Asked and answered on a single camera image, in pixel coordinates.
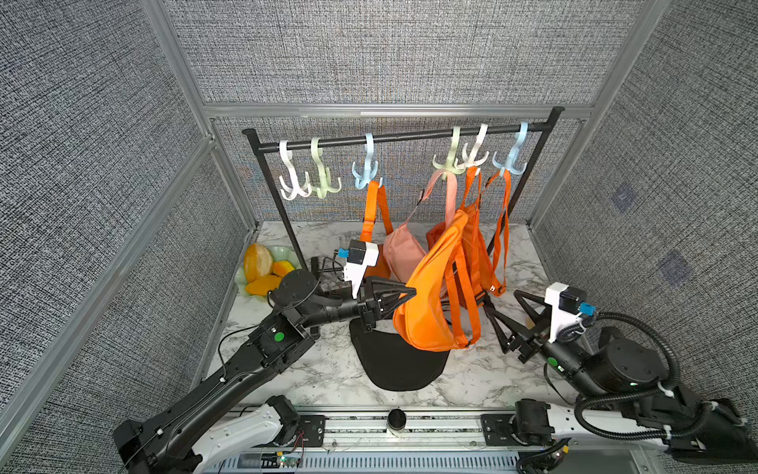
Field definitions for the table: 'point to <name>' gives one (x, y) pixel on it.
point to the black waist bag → (394, 362)
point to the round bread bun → (258, 262)
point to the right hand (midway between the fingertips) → (508, 300)
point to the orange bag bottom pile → (443, 313)
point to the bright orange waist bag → (497, 283)
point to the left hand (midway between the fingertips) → (418, 293)
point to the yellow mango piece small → (282, 268)
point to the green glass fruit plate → (278, 253)
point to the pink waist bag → (403, 248)
